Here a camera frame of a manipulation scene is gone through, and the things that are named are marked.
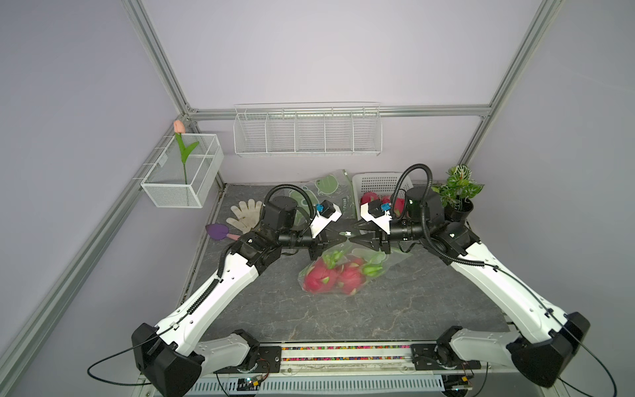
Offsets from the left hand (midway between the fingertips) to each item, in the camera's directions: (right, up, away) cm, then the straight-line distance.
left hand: (343, 239), depth 65 cm
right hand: (+2, +3, 0) cm, 3 cm away
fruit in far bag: (+4, -13, +14) cm, 19 cm away
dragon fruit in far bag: (-6, -13, +11) cm, 18 cm away
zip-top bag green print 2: (+8, -7, +16) cm, 19 cm away
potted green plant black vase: (+40, +14, +18) cm, 46 cm away
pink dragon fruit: (+13, +13, +38) cm, 42 cm away
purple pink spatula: (-52, -2, +42) cm, 67 cm away
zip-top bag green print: (-1, +17, +42) cm, 46 cm away
